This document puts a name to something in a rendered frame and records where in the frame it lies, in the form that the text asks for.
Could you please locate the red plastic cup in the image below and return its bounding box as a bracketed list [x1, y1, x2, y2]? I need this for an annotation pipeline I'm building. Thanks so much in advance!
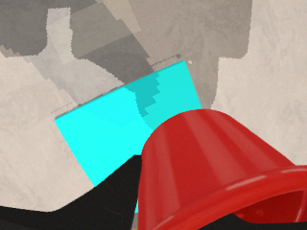
[137, 108, 307, 230]

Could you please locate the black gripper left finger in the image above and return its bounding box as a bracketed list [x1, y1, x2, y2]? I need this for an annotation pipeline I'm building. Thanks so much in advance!
[0, 154, 142, 230]

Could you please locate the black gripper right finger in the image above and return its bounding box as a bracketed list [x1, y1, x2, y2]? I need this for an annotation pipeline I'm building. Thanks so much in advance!
[197, 212, 307, 230]

